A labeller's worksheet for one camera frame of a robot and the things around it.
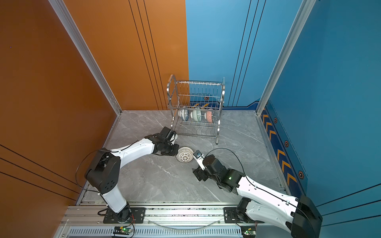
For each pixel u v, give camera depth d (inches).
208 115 39.3
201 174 26.9
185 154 37.0
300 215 15.7
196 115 40.3
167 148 30.2
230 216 28.5
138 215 28.9
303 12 28.0
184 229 28.0
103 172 18.5
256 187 19.3
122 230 27.8
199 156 26.1
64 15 28.3
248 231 27.8
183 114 40.4
